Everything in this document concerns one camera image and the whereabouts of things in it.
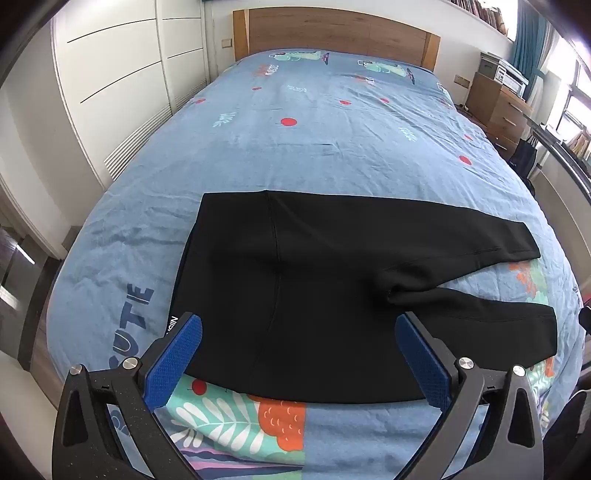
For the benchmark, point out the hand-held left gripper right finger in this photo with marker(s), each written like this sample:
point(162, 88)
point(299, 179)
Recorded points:
point(422, 364)

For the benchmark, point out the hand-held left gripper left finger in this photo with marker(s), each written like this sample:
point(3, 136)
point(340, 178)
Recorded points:
point(173, 364)

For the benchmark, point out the black pants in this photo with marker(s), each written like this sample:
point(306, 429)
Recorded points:
point(300, 286)

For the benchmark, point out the black bag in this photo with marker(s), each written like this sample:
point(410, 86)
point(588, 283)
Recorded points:
point(524, 157)

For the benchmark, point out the blue printed bed sheet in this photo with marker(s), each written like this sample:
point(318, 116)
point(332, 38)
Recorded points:
point(323, 138)

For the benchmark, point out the wooden dresser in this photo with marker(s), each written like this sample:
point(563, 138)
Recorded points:
point(501, 108)

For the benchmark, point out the window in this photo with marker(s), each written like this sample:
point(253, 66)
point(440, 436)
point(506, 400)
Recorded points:
point(575, 106)

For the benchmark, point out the grey printer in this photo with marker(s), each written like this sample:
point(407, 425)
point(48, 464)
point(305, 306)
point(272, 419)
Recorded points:
point(508, 76)

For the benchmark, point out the white wardrobe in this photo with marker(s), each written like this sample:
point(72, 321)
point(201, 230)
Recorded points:
point(115, 69)

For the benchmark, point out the teal curtain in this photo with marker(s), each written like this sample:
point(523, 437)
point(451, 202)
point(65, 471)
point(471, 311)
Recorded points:
point(526, 41)

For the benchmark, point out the wooden headboard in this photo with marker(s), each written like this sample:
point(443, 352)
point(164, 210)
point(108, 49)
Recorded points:
point(332, 32)

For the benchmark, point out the row of books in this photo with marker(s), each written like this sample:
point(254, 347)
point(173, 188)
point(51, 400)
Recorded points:
point(494, 11)

